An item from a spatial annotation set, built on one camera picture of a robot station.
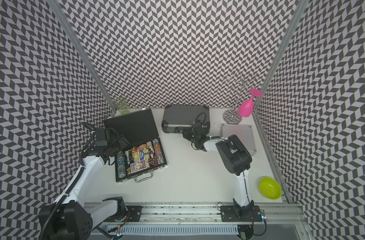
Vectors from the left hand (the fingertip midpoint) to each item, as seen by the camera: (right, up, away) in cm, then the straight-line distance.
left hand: (123, 143), depth 83 cm
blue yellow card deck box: (+9, -8, +6) cm, 13 cm away
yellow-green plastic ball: (+82, -25, -1) cm, 86 cm away
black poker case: (+5, +8, +13) cm, 16 cm away
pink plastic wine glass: (+71, +20, +4) cm, 74 cm away
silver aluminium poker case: (+74, +5, +15) cm, 75 cm away
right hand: (+34, +3, +17) cm, 38 cm away
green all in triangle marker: (+16, -12, +6) cm, 20 cm away
